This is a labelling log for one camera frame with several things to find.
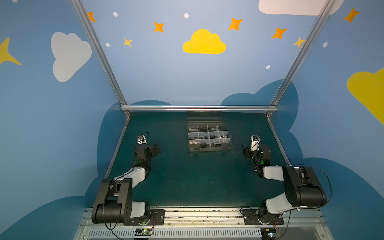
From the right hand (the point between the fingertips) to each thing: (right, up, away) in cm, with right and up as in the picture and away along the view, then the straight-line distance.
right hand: (252, 143), depth 95 cm
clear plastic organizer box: (-28, +8, +10) cm, 31 cm away
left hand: (-64, 0, -3) cm, 64 cm away
